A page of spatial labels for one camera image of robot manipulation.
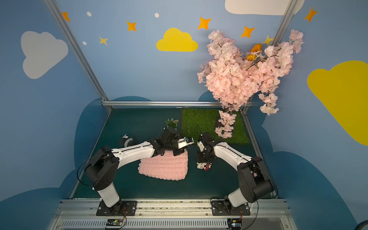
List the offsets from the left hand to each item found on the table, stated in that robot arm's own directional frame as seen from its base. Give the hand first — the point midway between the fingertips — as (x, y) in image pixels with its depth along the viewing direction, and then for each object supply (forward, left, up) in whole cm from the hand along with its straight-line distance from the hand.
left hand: (187, 142), depth 87 cm
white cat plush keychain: (-11, -12, -8) cm, 18 cm away
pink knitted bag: (-12, +9, -5) cm, 16 cm away
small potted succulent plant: (+18, +11, -4) cm, 22 cm away
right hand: (-6, -9, -8) cm, 14 cm away
